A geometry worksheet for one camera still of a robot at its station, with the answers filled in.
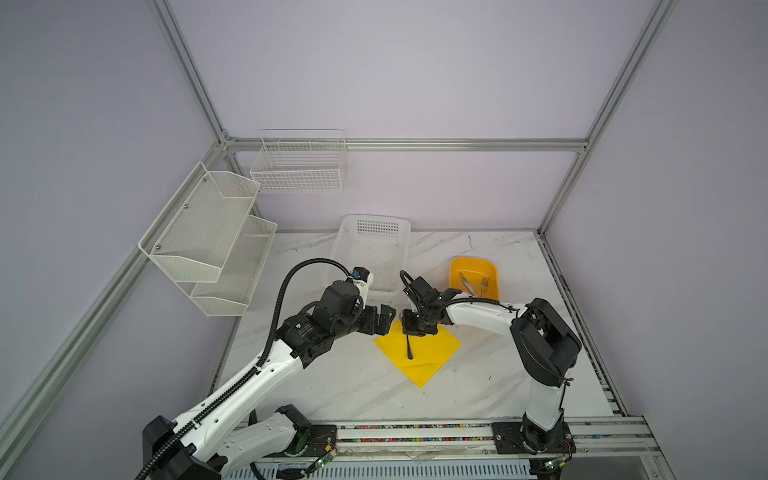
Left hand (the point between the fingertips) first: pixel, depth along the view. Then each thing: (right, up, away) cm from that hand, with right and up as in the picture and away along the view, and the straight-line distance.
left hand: (377, 311), depth 74 cm
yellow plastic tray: (+34, +7, +32) cm, 47 cm away
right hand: (+6, -9, +16) cm, 19 cm away
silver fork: (+37, +4, +30) cm, 48 cm away
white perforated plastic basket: (-2, +19, +41) cm, 45 cm away
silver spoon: (+9, -14, +13) cm, 21 cm away
